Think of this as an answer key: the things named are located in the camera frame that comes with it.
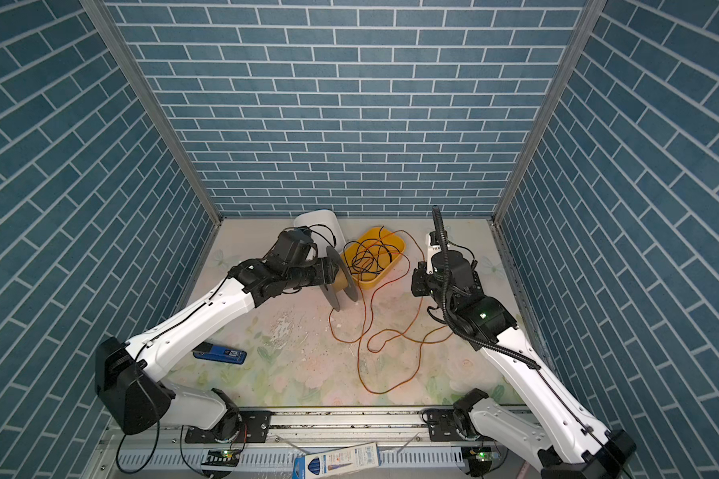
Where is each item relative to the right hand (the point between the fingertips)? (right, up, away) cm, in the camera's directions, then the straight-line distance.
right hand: (416, 261), depth 72 cm
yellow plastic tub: (-4, +6, +42) cm, 42 cm away
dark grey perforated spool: (-19, -7, +15) cm, 25 cm away
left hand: (-22, -3, +7) cm, 23 cm away
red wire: (-13, -18, +19) cm, 29 cm away
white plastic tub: (-22, +8, -1) cm, 24 cm away
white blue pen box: (-20, -47, -4) cm, 51 cm away
